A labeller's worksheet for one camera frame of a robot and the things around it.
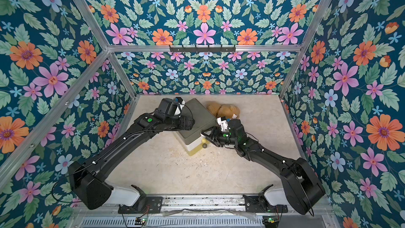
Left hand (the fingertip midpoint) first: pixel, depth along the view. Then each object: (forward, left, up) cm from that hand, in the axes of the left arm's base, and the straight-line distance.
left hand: (190, 120), depth 78 cm
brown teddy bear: (+11, -23, -10) cm, 27 cm away
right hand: (-7, -6, -4) cm, 10 cm away
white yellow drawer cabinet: (-8, -1, -14) cm, 16 cm away
